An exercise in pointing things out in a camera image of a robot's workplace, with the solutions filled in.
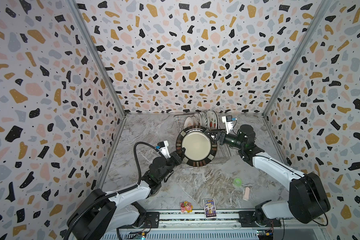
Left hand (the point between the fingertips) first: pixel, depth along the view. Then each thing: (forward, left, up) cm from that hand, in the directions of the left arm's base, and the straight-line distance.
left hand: (186, 147), depth 76 cm
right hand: (+6, -11, +6) cm, 14 cm away
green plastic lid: (-10, -30, -22) cm, 39 cm away
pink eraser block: (-18, -32, -19) cm, 41 cm away
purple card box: (-24, -12, -20) cm, 33 cm away
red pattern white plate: (+26, -11, -6) cm, 29 cm away
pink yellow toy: (-23, 0, -19) cm, 30 cm away
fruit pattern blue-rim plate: (+25, -18, -7) cm, 31 cm away
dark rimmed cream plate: (+1, -7, -4) cm, 8 cm away
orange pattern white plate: (+20, -13, -4) cm, 24 cm away
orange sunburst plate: (+28, -7, -11) cm, 31 cm away
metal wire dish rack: (-2, -19, -4) cm, 20 cm away
